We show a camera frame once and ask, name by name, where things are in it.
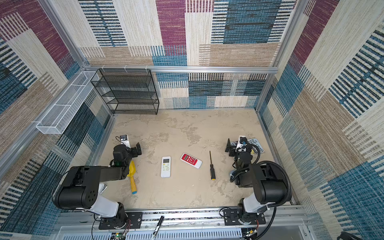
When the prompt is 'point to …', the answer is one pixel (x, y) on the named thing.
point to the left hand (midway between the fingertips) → (130, 142)
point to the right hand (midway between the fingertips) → (236, 140)
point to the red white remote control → (191, 160)
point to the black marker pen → (154, 235)
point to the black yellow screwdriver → (212, 169)
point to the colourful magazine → (254, 143)
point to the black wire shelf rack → (128, 91)
